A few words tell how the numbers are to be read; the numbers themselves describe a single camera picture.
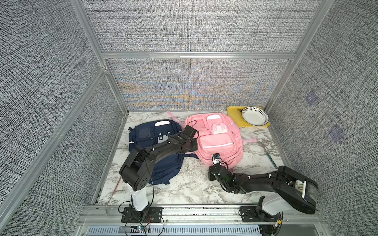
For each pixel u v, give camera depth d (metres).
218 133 1.01
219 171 0.66
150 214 0.73
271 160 0.92
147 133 1.01
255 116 1.14
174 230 0.70
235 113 1.18
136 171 0.47
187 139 0.71
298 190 0.45
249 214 0.73
